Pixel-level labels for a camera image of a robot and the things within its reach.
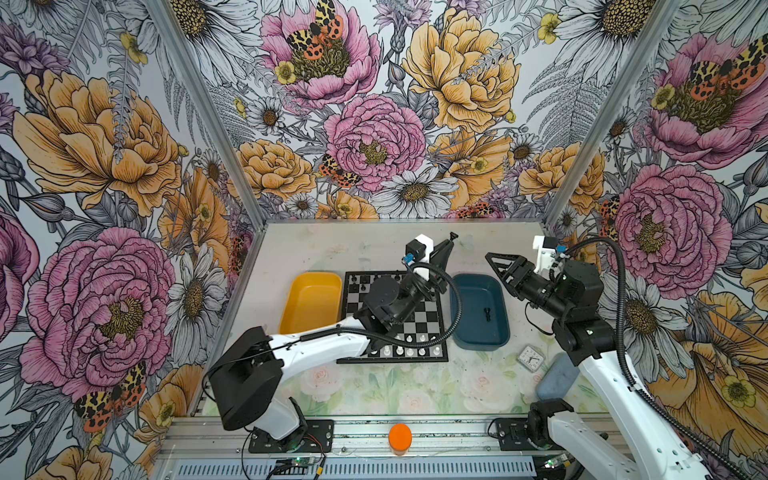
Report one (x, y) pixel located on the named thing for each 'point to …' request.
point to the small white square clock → (531, 358)
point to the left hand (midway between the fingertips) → (452, 249)
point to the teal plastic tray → (484, 321)
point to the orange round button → (400, 437)
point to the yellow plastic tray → (313, 300)
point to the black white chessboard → (425, 326)
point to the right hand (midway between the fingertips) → (487, 269)
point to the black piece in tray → (487, 311)
